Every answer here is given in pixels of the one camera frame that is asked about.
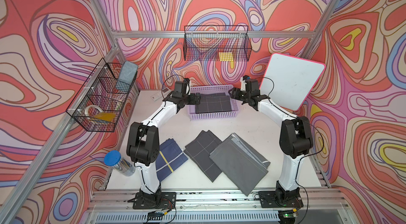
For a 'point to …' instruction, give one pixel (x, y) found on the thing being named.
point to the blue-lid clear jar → (113, 158)
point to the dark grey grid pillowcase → (213, 102)
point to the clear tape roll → (86, 109)
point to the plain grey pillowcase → (246, 166)
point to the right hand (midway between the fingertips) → (233, 95)
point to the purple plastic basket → (213, 89)
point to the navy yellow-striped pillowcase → (171, 156)
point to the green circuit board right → (286, 215)
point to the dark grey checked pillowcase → (199, 149)
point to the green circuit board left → (155, 215)
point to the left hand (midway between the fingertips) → (194, 96)
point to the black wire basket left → (98, 106)
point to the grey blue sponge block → (126, 76)
